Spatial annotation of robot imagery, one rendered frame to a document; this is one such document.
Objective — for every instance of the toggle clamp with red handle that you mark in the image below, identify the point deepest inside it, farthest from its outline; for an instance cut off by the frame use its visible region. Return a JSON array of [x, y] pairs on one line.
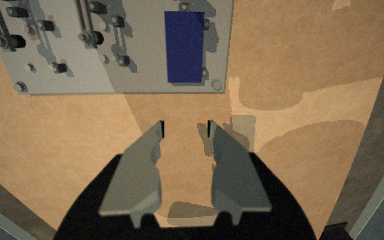
[[87, 37]]

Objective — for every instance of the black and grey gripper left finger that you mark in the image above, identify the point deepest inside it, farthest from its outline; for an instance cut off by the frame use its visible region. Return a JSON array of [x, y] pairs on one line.
[[128, 187]]

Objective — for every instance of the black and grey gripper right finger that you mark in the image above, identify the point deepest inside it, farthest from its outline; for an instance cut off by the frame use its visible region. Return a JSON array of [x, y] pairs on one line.
[[244, 186]]

